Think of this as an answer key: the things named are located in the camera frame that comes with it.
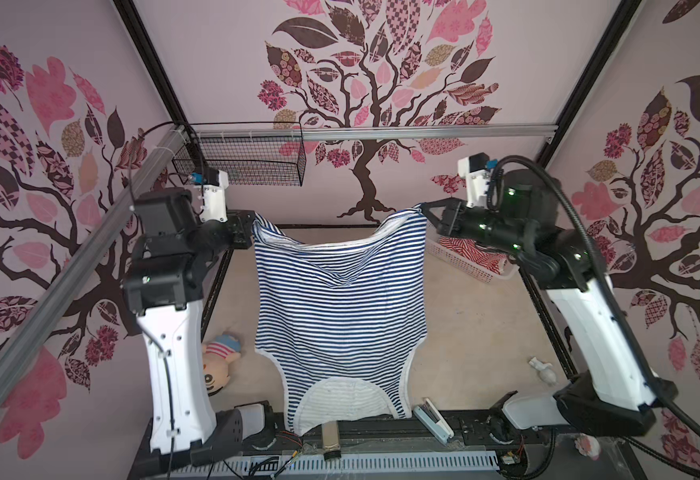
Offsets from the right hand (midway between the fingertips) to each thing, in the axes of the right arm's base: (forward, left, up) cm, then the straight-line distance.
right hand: (426, 202), depth 56 cm
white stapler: (-29, -5, -48) cm, 56 cm away
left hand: (0, +35, -4) cm, 35 cm away
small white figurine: (-18, -38, -47) cm, 63 cm away
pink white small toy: (-35, -40, -44) cm, 69 cm away
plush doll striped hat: (-13, +53, -43) cm, 70 cm away
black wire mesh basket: (+43, +47, -15) cm, 65 cm away
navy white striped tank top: (-15, +17, -19) cm, 30 cm away
